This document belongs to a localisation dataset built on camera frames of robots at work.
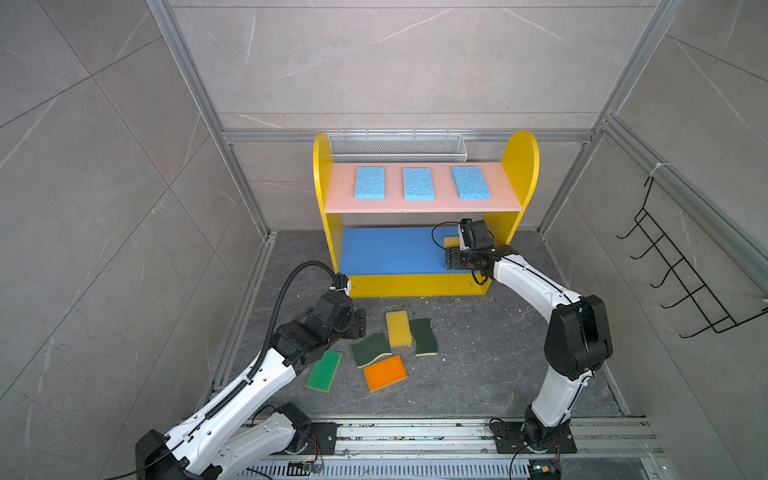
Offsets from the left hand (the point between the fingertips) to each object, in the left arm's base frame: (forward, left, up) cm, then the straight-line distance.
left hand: (354, 306), depth 76 cm
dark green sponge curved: (-4, -3, -18) cm, 18 cm away
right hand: (+21, -32, -5) cm, 39 cm away
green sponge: (-10, +10, -19) cm, 23 cm away
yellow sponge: (+1, -12, -18) cm, 22 cm away
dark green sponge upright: (-1, -20, -19) cm, 27 cm away
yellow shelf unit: (+47, -12, -15) cm, 50 cm away
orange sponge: (-11, -8, -18) cm, 23 cm away
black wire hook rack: (-14, -75, +15) cm, 77 cm away
